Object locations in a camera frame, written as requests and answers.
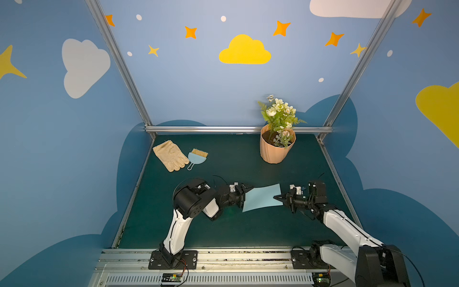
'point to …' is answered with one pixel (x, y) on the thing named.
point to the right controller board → (321, 278)
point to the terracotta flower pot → (275, 144)
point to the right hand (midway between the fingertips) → (276, 194)
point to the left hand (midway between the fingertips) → (257, 189)
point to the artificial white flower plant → (280, 118)
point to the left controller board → (171, 278)
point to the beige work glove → (173, 158)
